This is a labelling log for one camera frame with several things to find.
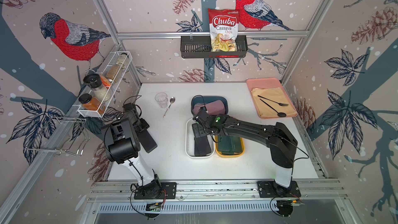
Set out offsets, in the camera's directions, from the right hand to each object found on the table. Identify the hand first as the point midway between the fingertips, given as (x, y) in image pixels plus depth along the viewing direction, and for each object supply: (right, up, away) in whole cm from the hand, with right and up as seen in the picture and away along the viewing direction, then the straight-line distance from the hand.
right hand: (202, 128), depth 86 cm
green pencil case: (+15, -8, -4) cm, 17 cm away
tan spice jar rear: (-46, +39, 0) cm, 60 cm away
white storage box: (-7, -9, +4) cm, 12 cm away
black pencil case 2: (-32, -8, +4) cm, 34 cm away
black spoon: (+53, +6, +15) cm, 55 cm away
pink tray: (+45, +29, +36) cm, 65 cm away
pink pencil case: (+9, +11, +17) cm, 22 cm away
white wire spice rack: (-45, +27, -11) cm, 54 cm away
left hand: (-37, -2, +10) cm, 38 cm away
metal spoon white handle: (-22, +15, +24) cm, 36 cm away
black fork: (+55, +13, +21) cm, 60 cm away
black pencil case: (0, -10, -2) cm, 10 cm away
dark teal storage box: (+4, +16, +21) cm, 27 cm away
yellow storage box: (+10, -13, -5) cm, 17 cm away
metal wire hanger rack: (-48, -3, -26) cm, 55 cm away
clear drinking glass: (-28, +16, +21) cm, 39 cm away
